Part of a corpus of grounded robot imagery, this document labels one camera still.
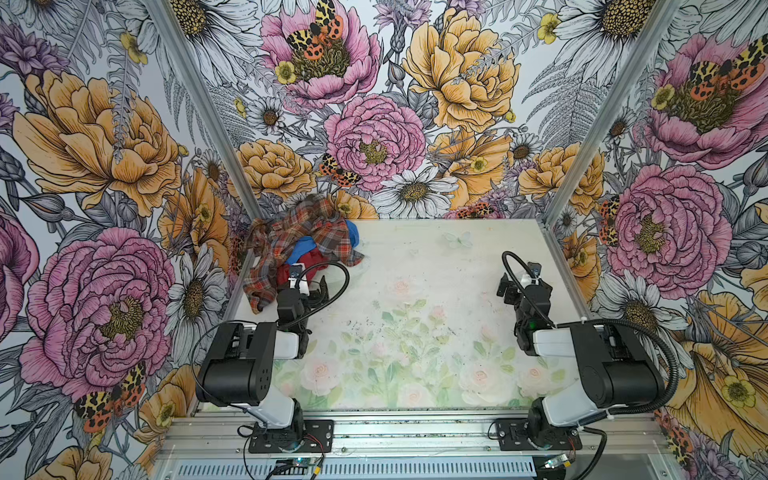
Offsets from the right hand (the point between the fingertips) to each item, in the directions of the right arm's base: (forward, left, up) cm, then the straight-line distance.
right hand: (520, 283), depth 93 cm
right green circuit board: (-45, +3, -9) cm, 46 cm away
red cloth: (+12, +66, -1) cm, 67 cm away
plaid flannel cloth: (+17, +80, +2) cm, 82 cm away
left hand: (+2, +65, 0) cm, 65 cm away
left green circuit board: (-43, +62, -8) cm, 76 cm away
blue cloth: (+19, +70, 0) cm, 72 cm away
